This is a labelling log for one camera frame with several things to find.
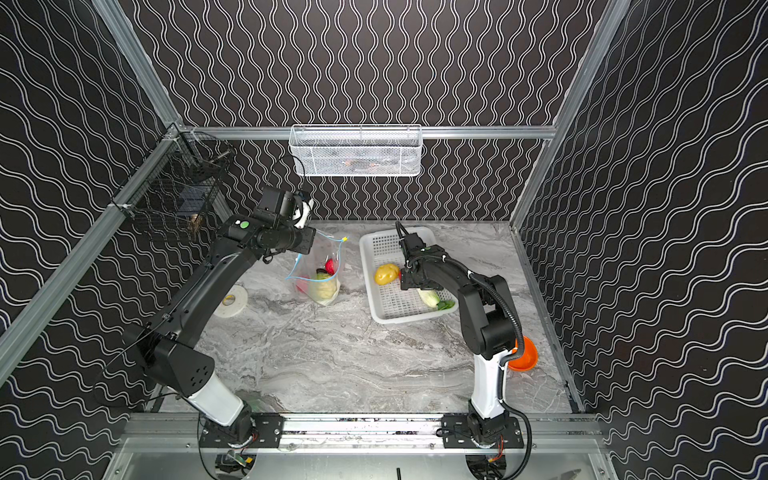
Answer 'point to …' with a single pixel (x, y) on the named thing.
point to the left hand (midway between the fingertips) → (315, 235)
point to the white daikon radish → (431, 298)
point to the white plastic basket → (389, 303)
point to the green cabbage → (327, 290)
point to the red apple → (302, 285)
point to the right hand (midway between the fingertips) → (424, 283)
